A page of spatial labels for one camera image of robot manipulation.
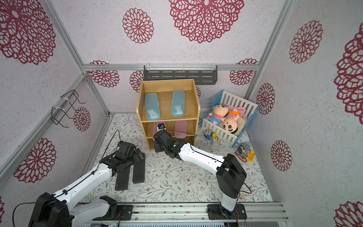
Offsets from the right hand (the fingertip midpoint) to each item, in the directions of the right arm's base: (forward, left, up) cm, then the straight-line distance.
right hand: (162, 141), depth 84 cm
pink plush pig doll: (+29, -38, -4) cm, 48 cm away
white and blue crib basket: (+31, -59, -3) cm, 66 cm away
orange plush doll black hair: (+17, -44, -4) cm, 47 cm away
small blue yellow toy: (+15, -34, -14) cm, 39 cm away
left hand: (-7, +16, -7) cm, 19 cm away
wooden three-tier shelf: (+27, 0, +17) cm, 32 cm away
